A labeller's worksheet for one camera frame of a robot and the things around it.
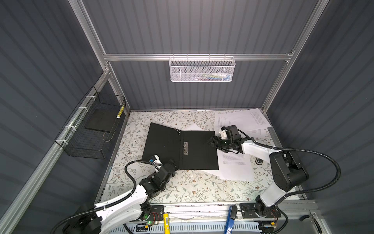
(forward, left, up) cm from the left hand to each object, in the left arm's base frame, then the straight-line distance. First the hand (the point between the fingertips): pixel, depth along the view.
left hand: (171, 163), depth 84 cm
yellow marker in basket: (+23, +27, +21) cm, 42 cm away
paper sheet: (-1, -39, -8) cm, 40 cm away
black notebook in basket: (+18, +36, +20) cm, 45 cm away
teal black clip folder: (+12, -10, -6) cm, 17 cm away
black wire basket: (+8, +39, +21) cm, 45 cm away
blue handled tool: (-29, -29, -3) cm, 41 cm away
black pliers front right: (-30, -71, -6) cm, 77 cm away
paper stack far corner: (+34, -62, -6) cm, 71 cm away
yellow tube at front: (-29, +2, -5) cm, 29 cm away
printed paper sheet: (+31, -15, -6) cm, 35 cm away
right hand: (+11, -27, 0) cm, 29 cm away
